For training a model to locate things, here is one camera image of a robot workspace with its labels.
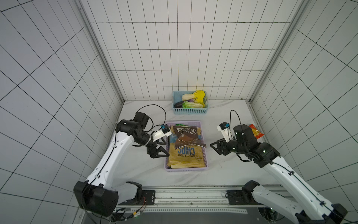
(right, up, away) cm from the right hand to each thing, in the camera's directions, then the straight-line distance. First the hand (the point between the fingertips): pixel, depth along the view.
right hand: (210, 143), depth 72 cm
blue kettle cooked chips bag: (-11, -9, +8) cm, 17 cm away
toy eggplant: (-17, +23, +41) cm, 50 cm away
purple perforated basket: (-4, +8, +26) cm, 27 cm away
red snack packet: (+37, +2, +21) cm, 42 cm away
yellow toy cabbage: (+1, +31, +41) cm, 51 cm away
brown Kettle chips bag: (-12, +2, +11) cm, 17 cm away
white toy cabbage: (-10, +29, +43) cm, 53 cm away
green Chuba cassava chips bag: (-18, +7, +25) cm, 31 cm away
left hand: (-25, -2, -4) cm, 25 cm away
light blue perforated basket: (-19, +30, +47) cm, 59 cm away
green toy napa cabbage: (-11, +22, +35) cm, 43 cm away
